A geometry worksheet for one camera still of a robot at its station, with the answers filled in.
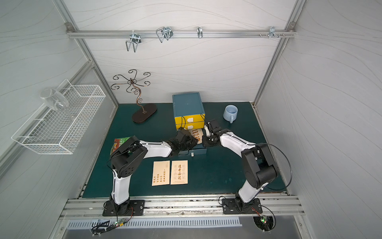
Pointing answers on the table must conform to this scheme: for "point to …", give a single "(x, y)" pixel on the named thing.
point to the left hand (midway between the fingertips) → (200, 141)
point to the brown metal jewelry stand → (150, 110)
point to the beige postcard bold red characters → (198, 133)
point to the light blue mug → (230, 113)
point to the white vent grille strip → (97, 223)
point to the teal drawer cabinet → (188, 110)
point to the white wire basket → (58, 130)
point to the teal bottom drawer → (198, 150)
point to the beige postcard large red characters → (179, 172)
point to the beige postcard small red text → (161, 173)
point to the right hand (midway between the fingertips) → (205, 140)
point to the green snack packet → (118, 143)
